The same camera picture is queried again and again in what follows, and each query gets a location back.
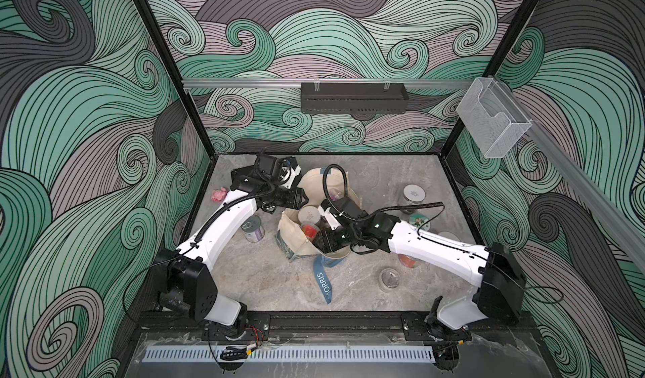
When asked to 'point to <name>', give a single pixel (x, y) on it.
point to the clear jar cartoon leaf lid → (417, 221)
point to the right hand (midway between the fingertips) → (317, 243)
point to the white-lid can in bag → (309, 214)
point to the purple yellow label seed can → (253, 228)
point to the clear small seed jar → (389, 280)
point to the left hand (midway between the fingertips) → (301, 195)
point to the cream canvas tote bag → (297, 227)
